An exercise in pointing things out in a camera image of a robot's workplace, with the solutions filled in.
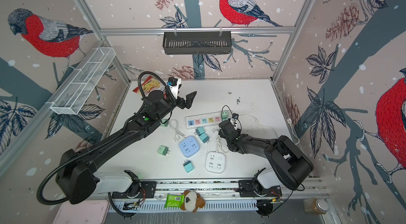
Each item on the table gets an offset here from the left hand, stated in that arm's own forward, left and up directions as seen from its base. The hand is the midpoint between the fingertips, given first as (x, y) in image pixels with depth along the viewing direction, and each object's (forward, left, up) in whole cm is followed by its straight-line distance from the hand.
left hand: (187, 88), depth 72 cm
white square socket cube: (-24, -13, -31) cm, 41 cm away
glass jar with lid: (-44, -52, -23) cm, 72 cm away
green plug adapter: (-18, +15, -31) cm, 39 cm away
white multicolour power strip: (0, -8, -30) cm, 31 cm away
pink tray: (-44, +42, -31) cm, 68 cm away
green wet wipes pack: (-41, +6, -32) cm, 52 cm away
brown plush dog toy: (-41, -2, -30) cm, 51 cm away
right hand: (-5, -20, -31) cm, 38 cm away
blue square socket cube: (-16, +1, -31) cm, 35 cm away
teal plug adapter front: (-26, +1, -32) cm, 41 cm away
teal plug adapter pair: (-6, -4, -32) cm, 32 cm away
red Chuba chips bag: (+30, +33, -30) cm, 54 cm away
